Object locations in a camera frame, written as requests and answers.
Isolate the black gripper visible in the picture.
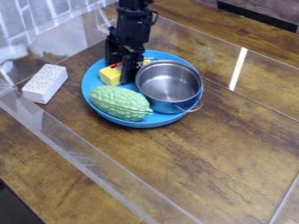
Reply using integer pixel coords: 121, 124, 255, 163
105, 0, 158, 84

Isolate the yellow butter block toy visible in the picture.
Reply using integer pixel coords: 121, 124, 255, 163
98, 58, 154, 86

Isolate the small steel pot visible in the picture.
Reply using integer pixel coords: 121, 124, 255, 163
134, 59, 203, 114

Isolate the green bumpy gourd toy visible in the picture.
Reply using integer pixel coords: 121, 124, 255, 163
89, 86, 153, 122

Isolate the white speckled block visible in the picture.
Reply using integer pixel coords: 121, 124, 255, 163
22, 64, 68, 104

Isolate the dark baseboard strip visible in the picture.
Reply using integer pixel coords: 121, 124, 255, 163
216, 0, 299, 33

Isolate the clear acrylic enclosure wall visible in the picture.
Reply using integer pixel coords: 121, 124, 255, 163
0, 0, 299, 224

